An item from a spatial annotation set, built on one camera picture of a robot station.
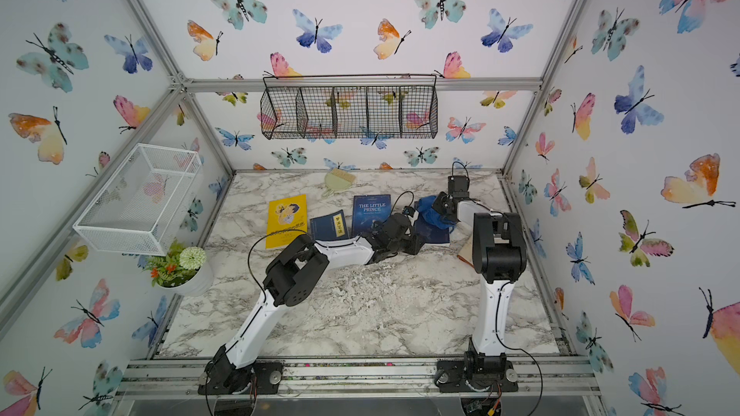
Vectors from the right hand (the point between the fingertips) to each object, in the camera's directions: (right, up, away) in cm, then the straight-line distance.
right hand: (441, 201), depth 107 cm
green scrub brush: (-40, +8, +12) cm, 42 cm away
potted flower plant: (-75, -19, -28) cm, 83 cm away
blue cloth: (-5, -5, -6) cm, 9 cm away
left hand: (-7, -13, -10) cm, 17 cm away
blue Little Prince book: (-27, -3, +1) cm, 27 cm away
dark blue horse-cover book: (-5, -11, -5) cm, 13 cm away
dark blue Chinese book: (-40, -9, -5) cm, 41 cm away
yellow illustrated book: (-56, -7, -4) cm, 56 cm away
